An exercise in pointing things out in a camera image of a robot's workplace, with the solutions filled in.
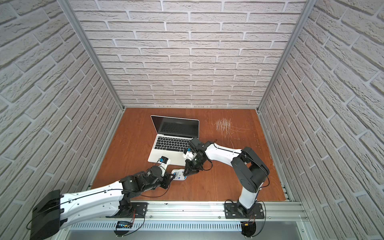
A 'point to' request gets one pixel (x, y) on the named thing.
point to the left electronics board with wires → (124, 224)
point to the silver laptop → (173, 135)
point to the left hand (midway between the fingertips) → (175, 172)
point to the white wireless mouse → (179, 175)
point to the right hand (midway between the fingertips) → (183, 177)
